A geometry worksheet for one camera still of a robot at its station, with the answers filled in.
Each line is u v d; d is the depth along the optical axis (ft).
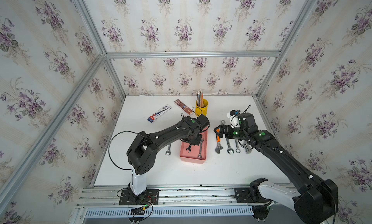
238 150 2.94
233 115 2.31
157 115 3.49
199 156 2.83
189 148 2.69
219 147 2.97
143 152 1.52
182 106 3.65
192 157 2.81
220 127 2.31
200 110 3.34
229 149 2.97
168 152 2.91
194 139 2.40
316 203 1.24
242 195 2.40
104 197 2.45
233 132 2.24
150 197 2.39
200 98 3.32
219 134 2.30
